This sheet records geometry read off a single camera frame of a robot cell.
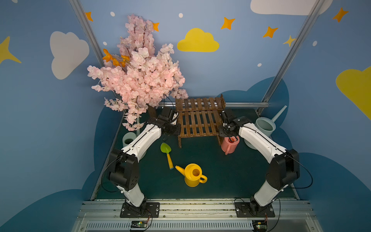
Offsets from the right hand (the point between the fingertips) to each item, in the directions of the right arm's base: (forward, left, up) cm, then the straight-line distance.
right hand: (224, 131), depth 89 cm
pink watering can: (-6, -3, -5) cm, 9 cm away
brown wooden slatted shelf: (+12, +16, -1) cm, 19 cm away
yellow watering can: (-28, +19, -3) cm, 33 cm away
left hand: (-1, +28, +2) cm, 28 cm away
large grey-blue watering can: (+3, -26, +3) cm, 26 cm away
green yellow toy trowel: (-8, +38, -13) cm, 41 cm away
